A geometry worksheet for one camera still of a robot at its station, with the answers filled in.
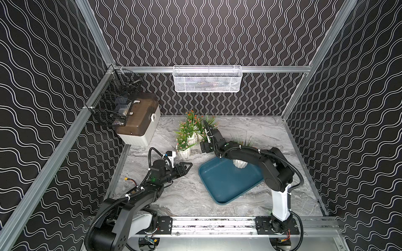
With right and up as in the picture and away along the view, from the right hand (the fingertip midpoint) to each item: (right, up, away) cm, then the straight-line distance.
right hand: (207, 142), depth 97 cm
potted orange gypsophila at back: (-8, +13, +1) cm, 16 cm away
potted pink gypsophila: (-15, -3, -5) cm, 16 cm away
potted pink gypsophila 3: (+4, +11, +3) cm, 12 cm away
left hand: (-10, -11, -14) cm, 20 cm away
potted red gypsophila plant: (+19, -12, -7) cm, 23 cm away
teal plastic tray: (+11, -22, -8) cm, 26 cm away
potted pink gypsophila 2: (-9, +6, +3) cm, 11 cm away
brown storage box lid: (-43, +21, +6) cm, 48 cm away
